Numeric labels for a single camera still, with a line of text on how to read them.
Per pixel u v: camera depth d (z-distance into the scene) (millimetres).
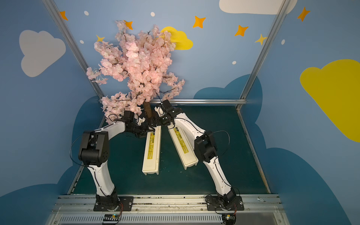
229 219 733
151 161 820
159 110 844
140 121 932
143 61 604
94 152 529
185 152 858
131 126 835
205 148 593
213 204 745
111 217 730
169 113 718
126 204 735
